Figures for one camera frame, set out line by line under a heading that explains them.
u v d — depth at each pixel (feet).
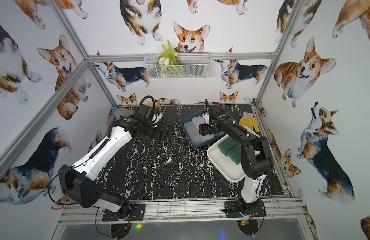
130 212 2.38
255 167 1.60
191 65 3.03
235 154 2.90
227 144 3.03
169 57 2.70
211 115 2.44
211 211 2.45
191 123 3.45
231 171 2.83
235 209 2.41
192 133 3.39
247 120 3.62
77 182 1.31
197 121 3.28
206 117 2.83
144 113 2.00
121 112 3.82
